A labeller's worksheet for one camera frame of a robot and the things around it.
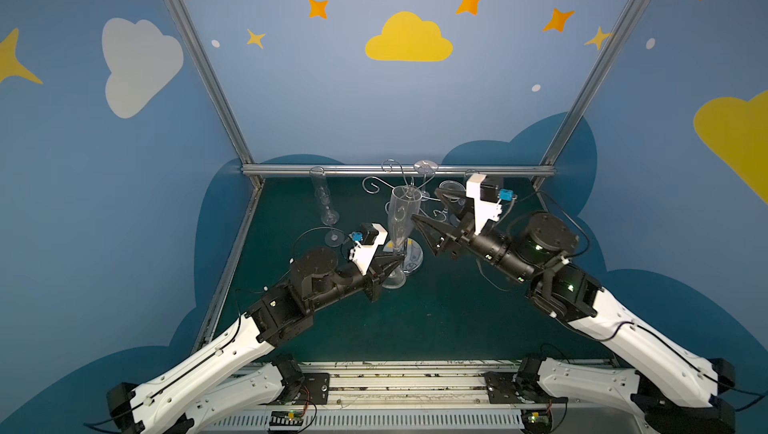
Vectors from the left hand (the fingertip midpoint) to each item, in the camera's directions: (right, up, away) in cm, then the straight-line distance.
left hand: (398, 251), depth 61 cm
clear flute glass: (-23, +15, +34) cm, 44 cm away
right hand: (+6, +10, -9) cm, 15 cm away
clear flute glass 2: (+8, +21, +22) cm, 31 cm away
